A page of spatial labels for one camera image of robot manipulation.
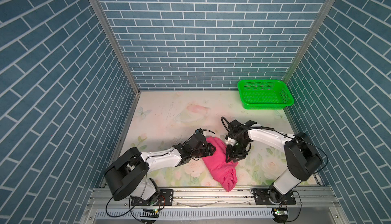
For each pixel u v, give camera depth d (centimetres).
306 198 75
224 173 75
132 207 70
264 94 120
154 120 105
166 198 73
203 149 73
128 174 43
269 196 68
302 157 46
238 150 74
